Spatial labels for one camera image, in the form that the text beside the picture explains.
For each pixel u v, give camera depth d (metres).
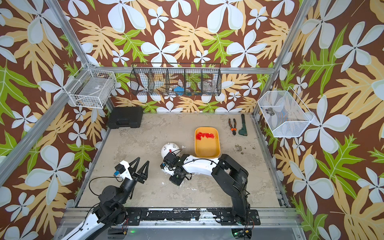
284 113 0.84
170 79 0.96
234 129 1.10
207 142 1.02
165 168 0.79
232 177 0.49
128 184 0.64
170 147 0.88
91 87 0.85
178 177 0.75
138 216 0.74
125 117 1.15
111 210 0.59
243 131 1.08
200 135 1.05
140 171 0.65
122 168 0.60
